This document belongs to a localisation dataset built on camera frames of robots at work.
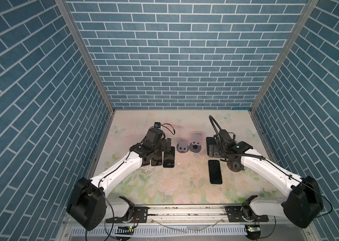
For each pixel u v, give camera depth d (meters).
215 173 0.87
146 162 0.58
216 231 0.77
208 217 0.74
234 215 0.74
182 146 0.95
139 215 0.74
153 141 0.62
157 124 0.73
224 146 0.63
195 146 0.96
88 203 0.40
